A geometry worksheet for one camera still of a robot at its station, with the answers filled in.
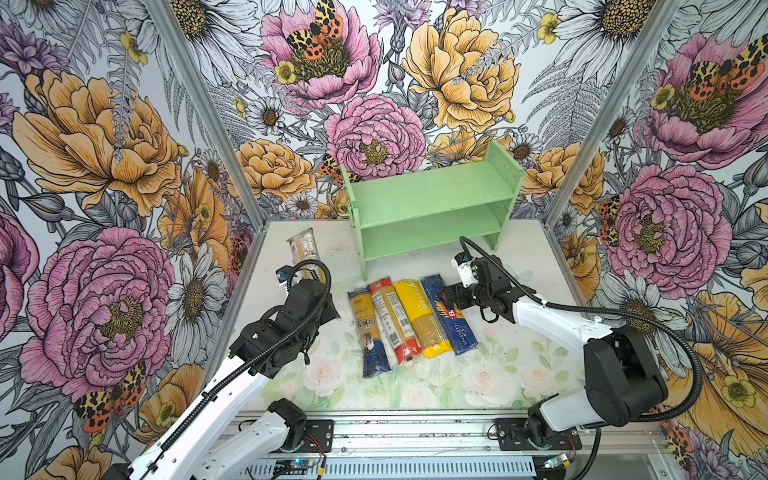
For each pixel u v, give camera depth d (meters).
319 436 0.74
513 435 0.74
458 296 0.79
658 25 0.73
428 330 0.89
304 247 0.78
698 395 0.42
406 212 0.87
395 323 0.91
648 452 0.73
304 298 0.50
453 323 0.90
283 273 0.62
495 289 0.69
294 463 0.71
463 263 0.81
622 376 0.44
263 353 0.45
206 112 0.88
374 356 0.84
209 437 0.42
